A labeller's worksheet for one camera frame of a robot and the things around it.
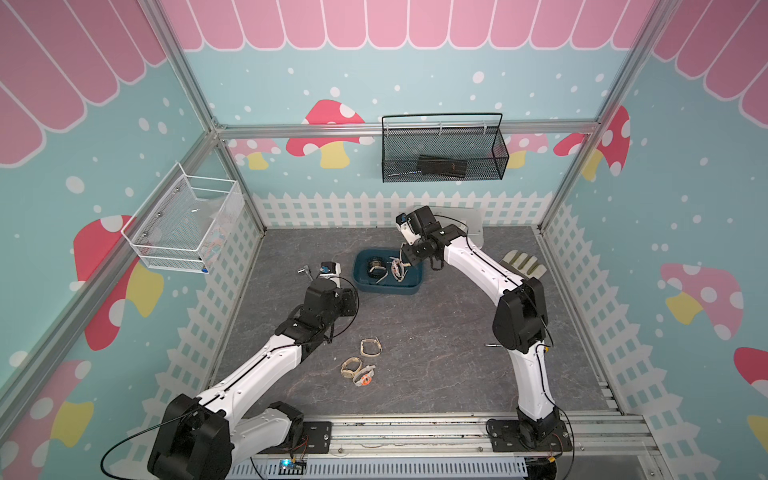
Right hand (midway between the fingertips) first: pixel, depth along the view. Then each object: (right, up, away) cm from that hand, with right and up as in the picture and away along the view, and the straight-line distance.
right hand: (411, 249), depth 95 cm
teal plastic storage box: (-16, -12, +9) cm, 22 cm away
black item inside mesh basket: (+7, +25, -6) cm, 27 cm away
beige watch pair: (-8, -8, +11) cm, 16 cm away
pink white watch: (-5, -7, +8) cm, 11 cm away
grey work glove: (+42, -6, +14) cm, 45 cm away
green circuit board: (-31, -54, -22) cm, 66 cm away
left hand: (-18, -13, -11) cm, 24 cm away
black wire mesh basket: (+8, +32, -1) cm, 33 cm away
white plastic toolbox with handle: (+23, +12, +18) cm, 31 cm away
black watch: (-12, -6, +11) cm, 17 cm away
